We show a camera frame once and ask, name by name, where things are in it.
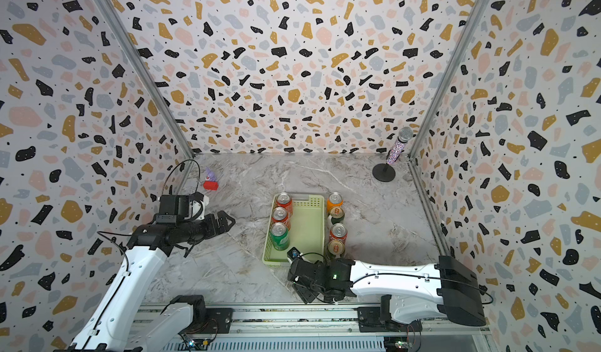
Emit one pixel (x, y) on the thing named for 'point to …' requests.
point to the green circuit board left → (197, 344)
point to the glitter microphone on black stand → (385, 172)
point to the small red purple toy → (210, 181)
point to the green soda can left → (279, 236)
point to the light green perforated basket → (307, 230)
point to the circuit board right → (397, 343)
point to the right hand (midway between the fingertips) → (302, 284)
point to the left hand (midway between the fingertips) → (225, 224)
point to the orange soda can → (335, 199)
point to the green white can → (336, 217)
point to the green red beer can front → (336, 248)
